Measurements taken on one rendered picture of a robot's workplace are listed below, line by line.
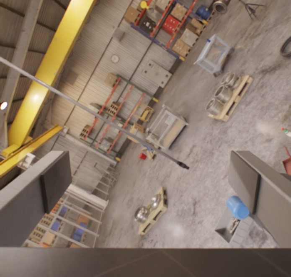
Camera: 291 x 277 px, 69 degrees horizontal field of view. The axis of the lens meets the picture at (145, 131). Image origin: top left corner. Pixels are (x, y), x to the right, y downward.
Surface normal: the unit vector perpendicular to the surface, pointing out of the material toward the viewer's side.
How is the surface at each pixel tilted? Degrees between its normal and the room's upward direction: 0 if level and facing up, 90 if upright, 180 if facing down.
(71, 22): 90
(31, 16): 90
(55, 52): 90
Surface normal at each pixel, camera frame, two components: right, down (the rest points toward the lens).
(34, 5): 0.04, 0.27
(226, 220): 0.19, 0.01
